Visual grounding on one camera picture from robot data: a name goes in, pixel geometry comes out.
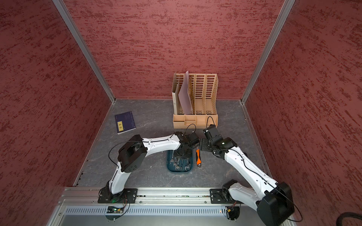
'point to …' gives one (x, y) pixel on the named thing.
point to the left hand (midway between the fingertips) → (183, 159)
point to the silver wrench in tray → (187, 166)
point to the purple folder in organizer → (183, 95)
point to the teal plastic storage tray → (178, 164)
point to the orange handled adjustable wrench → (199, 160)
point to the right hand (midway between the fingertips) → (205, 147)
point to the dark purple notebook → (124, 122)
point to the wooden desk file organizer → (195, 100)
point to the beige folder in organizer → (175, 93)
